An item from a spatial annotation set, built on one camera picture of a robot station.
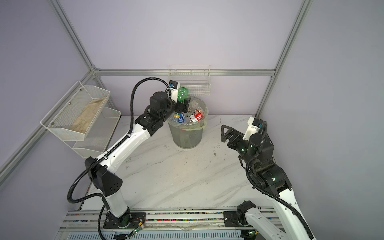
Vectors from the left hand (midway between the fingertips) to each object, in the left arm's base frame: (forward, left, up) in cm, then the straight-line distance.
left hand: (181, 96), depth 74 cm
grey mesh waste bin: (-6, -1, -28) cm, 28 cm away
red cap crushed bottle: (-3, -9, -11) cm, 14 cm away
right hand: (-21, -20, -1) cm, 29 cm away
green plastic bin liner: (-8, -3, -13) cm, 15 cm away
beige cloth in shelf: (-10, +51, -11) cm, 53 cm away
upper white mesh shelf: (-5, +58, -10) cm, 59 cm away
